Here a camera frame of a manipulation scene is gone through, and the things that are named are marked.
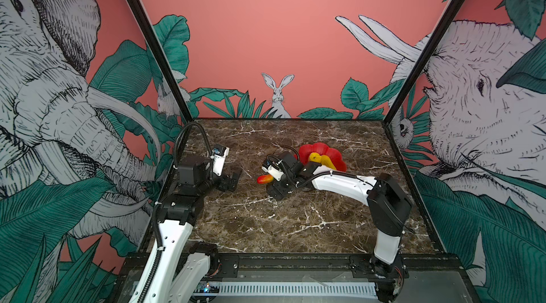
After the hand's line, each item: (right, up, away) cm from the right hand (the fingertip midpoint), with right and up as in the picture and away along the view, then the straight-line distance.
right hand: (271, 182), depth 86 cm
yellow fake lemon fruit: (+26, +7, +13) cm, 29 cm away
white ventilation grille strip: (+27, -33, -15) cm, 46 cm away
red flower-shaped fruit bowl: (+30, +10, +18) cm, 36 cm away
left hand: (-15, +9, -13) cm, 22 cm away
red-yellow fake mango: (-3, 0, +7) cm, 8 cm away
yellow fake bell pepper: (+20, +9, +12) cm, 25 cm away
